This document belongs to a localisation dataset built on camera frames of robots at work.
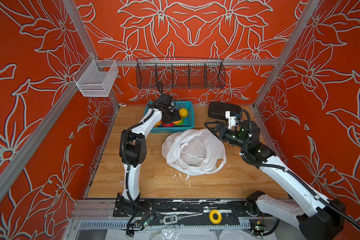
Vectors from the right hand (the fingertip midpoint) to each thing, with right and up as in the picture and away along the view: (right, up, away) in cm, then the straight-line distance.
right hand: (205, 127), depth 68 cm
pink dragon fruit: (-19, 0, +30) cm, 35 cm away
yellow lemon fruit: (-9, +9, +40) cm, 42 cm away
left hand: (-13, +5, +26) cm, 29 cm away
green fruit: (-11, +1, +36) cm, 38 cm away
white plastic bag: (-2, -18, +26) cm, 32 cm away
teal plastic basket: (-4, +2, +42) cm, 43 cm away
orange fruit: (-26, +1, +32) cm, 41 cm away
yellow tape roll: (+3, -43, +2) cm, 43 cm away
